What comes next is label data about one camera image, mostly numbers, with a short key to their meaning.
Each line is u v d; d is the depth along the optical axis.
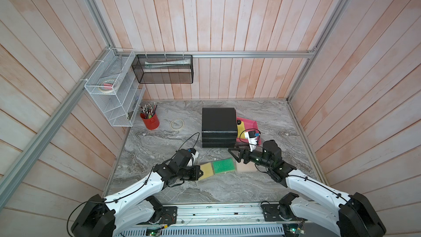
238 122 0.88
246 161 0.70
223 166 0.86
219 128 0.83
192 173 0.71
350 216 0.40
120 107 0.78
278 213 0.72
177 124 1.07
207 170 0.84
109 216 0.40
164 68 1.04
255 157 0.71
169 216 0.73
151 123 1.00
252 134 0.70
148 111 0.93
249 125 1.04
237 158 0.71
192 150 0.76
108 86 0.73
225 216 0.73
